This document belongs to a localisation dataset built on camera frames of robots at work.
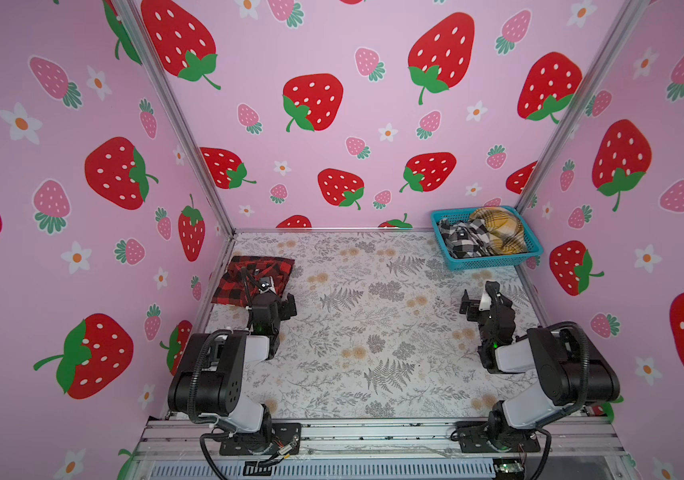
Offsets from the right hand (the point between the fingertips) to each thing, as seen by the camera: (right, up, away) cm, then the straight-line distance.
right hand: (484, 291), depth 91 cm
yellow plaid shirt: (+15, +21, +16) cm, 30 cm away
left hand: (-66, -2, +4) cm, 66 cm away
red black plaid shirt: (-80, +2, +10) cm, 80 cm away
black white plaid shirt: (+1, +17, +15) cm, 23 cm away
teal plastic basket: (+24, +15, +13) cm, 31 cm away
